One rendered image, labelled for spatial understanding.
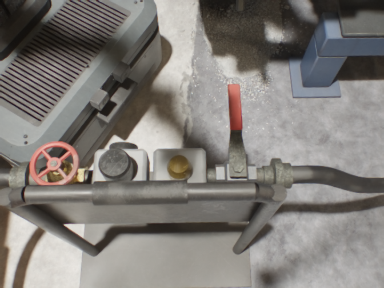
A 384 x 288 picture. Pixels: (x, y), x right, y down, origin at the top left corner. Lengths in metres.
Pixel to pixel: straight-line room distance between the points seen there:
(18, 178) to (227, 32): 0.85
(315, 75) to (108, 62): 0.57
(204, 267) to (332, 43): 0.63
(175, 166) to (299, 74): 0.75
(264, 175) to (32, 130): 0.52
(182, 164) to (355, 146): 0.72
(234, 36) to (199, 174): 0.76
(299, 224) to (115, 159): 0.64
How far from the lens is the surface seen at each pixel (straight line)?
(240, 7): 1.09
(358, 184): 0.78
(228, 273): 1.08
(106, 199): 0.54
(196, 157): 0.66
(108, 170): 0.61
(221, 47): 1.32
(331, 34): 1.09
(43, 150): 0.66
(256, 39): 1.34
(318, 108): 1.26
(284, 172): 0.68
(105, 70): 1.00
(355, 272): 1.16
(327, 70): 1.21
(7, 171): 0.73
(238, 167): 0.64
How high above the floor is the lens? 1.08
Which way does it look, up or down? 68 degrees down
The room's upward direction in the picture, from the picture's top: straight up
